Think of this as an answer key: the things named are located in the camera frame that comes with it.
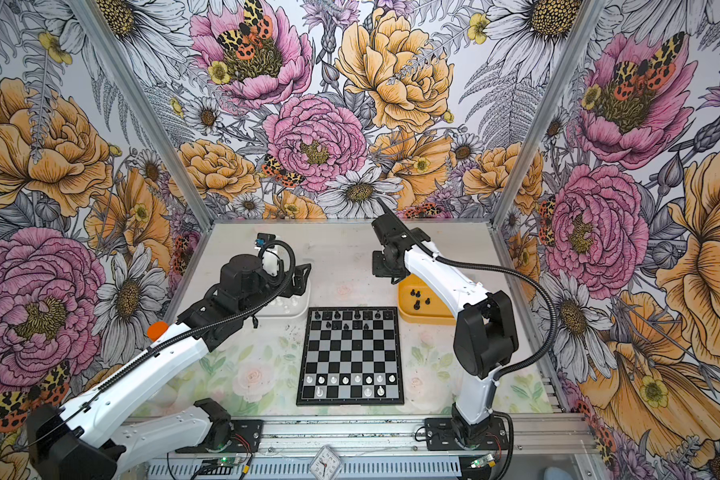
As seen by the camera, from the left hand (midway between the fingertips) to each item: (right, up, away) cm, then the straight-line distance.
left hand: (293, 273), depth 76 cm
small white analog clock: (+9, -43, -8) cm, 45 cm away
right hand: (+23, -2, +11) cm, 26 cm away
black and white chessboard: (+14, -24, +9) cm, 29 cm away
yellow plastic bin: (+34, -12, +20) cm, 41 cm away
